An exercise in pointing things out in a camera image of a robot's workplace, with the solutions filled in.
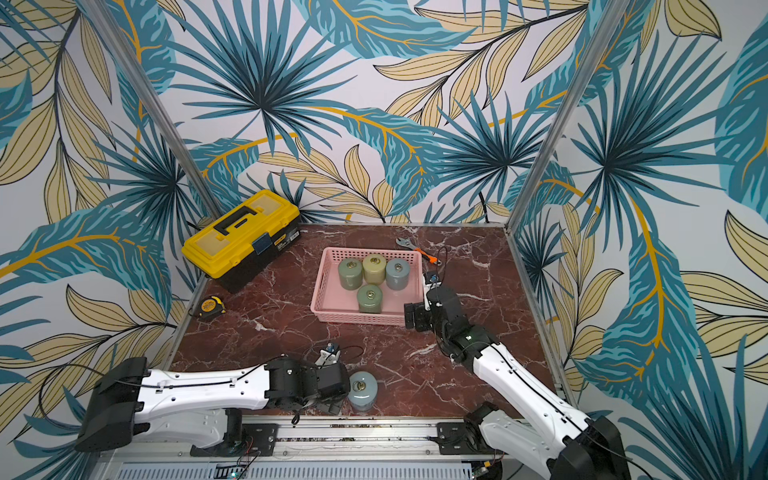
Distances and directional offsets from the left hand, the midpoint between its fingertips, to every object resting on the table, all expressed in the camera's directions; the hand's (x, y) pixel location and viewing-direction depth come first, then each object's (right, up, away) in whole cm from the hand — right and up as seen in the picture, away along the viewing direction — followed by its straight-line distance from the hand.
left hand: (323, 395), depth 76 cm
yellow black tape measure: (-38, +19, +17) cm, 46 cm away
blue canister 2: (+10, +3, -3) cm, 11 cm away
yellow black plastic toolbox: (-30, +37, +14) cm, 50 cm away
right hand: (+26, +23, +5) cm, 35 cm away
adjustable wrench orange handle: (+29, +37, +35) cm, 59 cm away
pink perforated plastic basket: (-2, +20, +22) cm, 30 cm away
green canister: (+11, +23, +14) cm, 29 cm away
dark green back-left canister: (+4, +29, +21) cm, 37 cm away
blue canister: (+19, +30, +20) cm, 41 cm away
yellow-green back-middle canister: (+12, +31, +22) cm, 40 cm away
